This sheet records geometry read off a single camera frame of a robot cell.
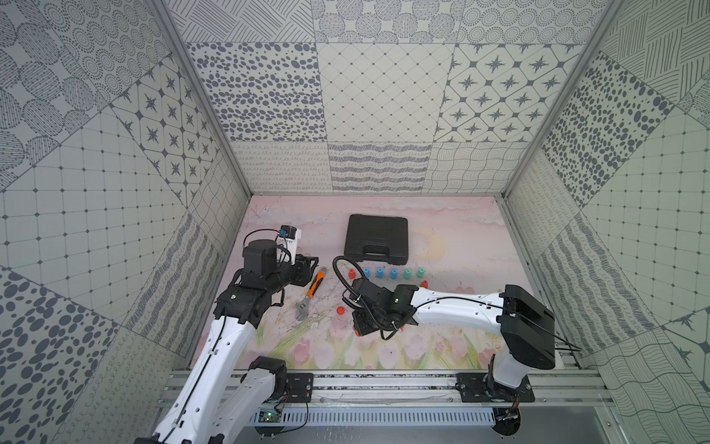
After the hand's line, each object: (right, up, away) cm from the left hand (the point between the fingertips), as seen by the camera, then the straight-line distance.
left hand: (316, 258), depth 73 cm
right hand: (+12, -21, +6) cm, 25 cm away
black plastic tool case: (+18, +3, +29) cm, 34 cm away
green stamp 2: (+33, -9, +22) cm, 41 cm away
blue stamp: (+14, -8, +22) cm, 27 cm away
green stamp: (+28, -9, +22) cm, 37 cm away
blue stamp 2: (+24, -9, +22) cm, 34 cm away
